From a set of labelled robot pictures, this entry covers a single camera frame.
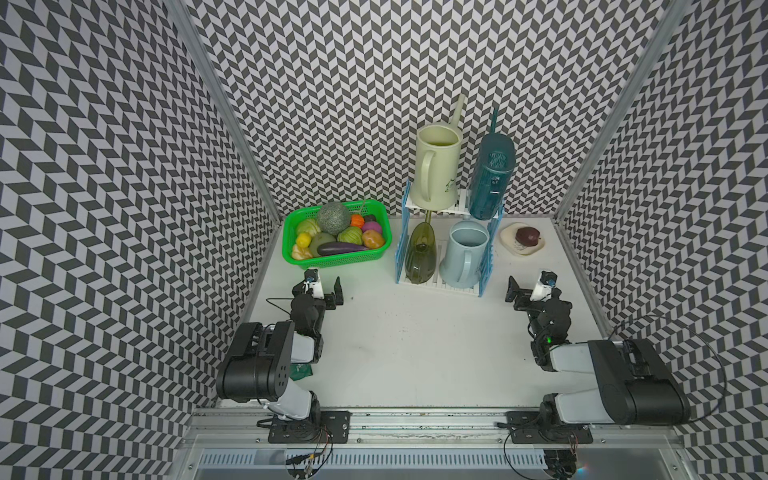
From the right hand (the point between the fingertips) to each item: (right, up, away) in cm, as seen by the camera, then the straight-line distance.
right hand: (525, 281), depth 89 cm
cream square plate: (+3, +13, +22) cm, 26 cm away
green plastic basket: (-60, +15, +15) cm, 64 cm away
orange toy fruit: (-48, +13, +13) cm, 51 cm away
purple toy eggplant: (-60, +10, +9) cm, 62 cm away
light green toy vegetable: (-71, +18, +18) cm, 75 cm away
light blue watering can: (-21, +6, -9) cm, 24 cm away
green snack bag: (-65, -22, -10) cm, 69 cm away
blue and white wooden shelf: (-21, +22, -5) cm, 30 cm away
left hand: (-62, 0, +3) cm, 62 cm away
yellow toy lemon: (-71, +13, +13) cm, 73 cm away
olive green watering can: (-32, +9, 0) cm, 33 cm away
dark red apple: (+8, +14, +17) cm, 23 cm away
